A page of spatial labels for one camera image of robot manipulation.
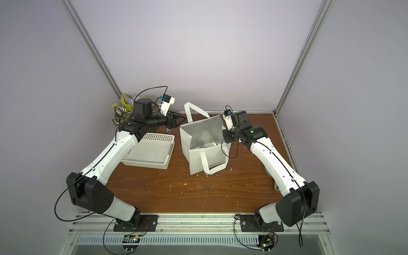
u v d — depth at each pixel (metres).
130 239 0.72
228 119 0.70
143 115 0.59
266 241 0.70
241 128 0.57
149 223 0.73
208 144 0.96
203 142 0.99
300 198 0.38
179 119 0.73
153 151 1.00
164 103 0.67
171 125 0.67
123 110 0.87
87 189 0.41
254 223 0.73
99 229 0.74
